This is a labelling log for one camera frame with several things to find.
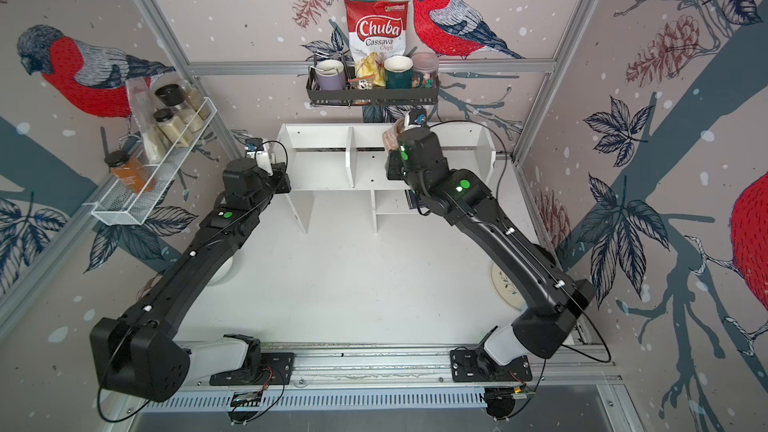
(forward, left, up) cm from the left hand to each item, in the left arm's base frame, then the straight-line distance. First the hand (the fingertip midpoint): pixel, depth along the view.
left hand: (289, 157), depth 78 cm
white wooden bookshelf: (-3, -17, +3) cm, 17 cm away
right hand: (-5, -29, +8) cm, 30 cm away
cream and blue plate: (-24, -61, -31) cm, 73 cm away
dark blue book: (-1, -34, -17) cm, 38 cm away
